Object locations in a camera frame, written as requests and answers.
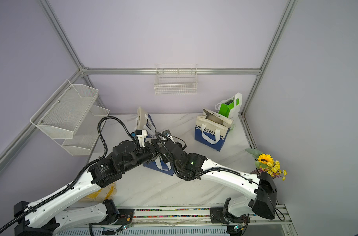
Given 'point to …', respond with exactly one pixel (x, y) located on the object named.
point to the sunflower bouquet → (265, 162)
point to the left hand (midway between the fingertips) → (165, 146)
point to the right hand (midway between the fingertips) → (167, 147)
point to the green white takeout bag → (230, 107)
